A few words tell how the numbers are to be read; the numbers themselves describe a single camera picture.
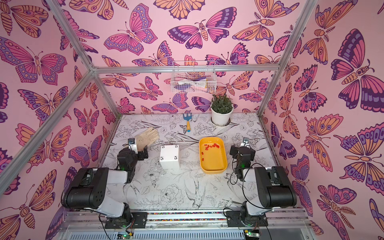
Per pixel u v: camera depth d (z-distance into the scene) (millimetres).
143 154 856
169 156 849
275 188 451
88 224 740
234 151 895
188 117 1203
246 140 796
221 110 1028
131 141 801
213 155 990
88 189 465
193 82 900
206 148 1001
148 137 1059
